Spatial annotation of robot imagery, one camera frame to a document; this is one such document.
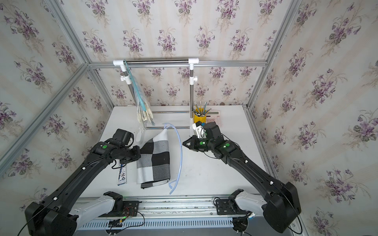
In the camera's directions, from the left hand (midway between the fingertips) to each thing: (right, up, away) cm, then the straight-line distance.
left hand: (143, 157), depth 77 cm
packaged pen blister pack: (-15, -11, +7) cm, 20 cm away
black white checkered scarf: (+5, -6, +1) cm, 8 cm away
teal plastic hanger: (0, +29, -3) cm, 29 cm away
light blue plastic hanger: (+17, -11, -7) cm, 21 cm away
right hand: (+22, +7, -4) cm, 24 cm away
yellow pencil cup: (+33, +20, +24) cm, 46 cm away
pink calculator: (+43, +23, +34) cm, 60 cm away
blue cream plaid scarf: (-2, +23, +10) cm, 26 cm away
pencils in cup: (+33, +26, +27) cm, 50 cm away
